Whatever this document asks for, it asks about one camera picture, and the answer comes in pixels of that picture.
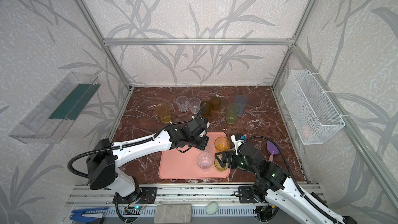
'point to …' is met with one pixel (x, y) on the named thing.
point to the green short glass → (218, 166)
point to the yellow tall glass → (163, 110)
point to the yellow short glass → (222, 143)
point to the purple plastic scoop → (272, 149)
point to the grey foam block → (175, 213)
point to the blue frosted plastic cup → (241, 100)
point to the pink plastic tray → (194, 164)
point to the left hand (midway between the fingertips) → (209, 139)
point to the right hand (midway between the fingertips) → (221, 151)
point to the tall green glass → (232, 110)
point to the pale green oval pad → (212, 208)
